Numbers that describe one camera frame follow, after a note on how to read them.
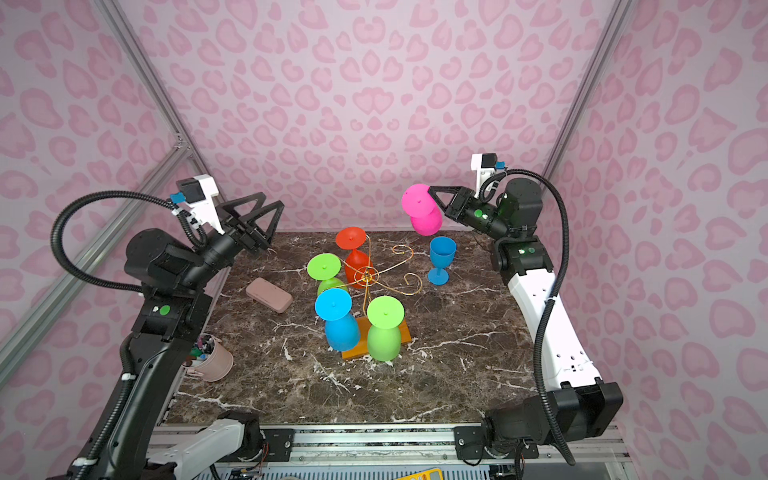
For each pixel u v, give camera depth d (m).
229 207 0.54
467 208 0.57
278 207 0.52
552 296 0.45
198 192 0.45
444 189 0.62
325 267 0.67
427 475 0.68
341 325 0.66
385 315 0.60
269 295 1.00
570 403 0.38
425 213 0.64
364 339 0.73
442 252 0.94
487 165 0.57
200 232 0.48
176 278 0.44
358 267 0.69
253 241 0.50
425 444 0.75
